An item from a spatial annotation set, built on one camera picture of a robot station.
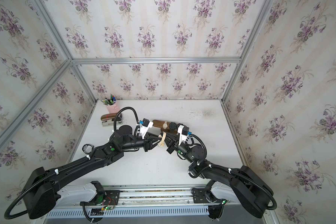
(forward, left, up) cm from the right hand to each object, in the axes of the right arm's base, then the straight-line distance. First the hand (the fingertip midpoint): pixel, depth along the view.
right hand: (164, 134), depth 67 cm
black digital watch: (+18, -8, -18) cm, 26 cm away
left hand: (-1, +1, -3) cm, 3 cm away
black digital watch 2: (+18, -4, -18) cm, 26 cm away
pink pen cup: (+33, +41, -19) cm, 56 cm away
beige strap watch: (-4, +1, -2) cm, 4 cm away
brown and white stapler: (+26, +44, -23) cm, 56 cm away
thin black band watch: (+4, +53, -26) cm, 59 cm away
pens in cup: (+36, +44, -15) cm, 59 cm away
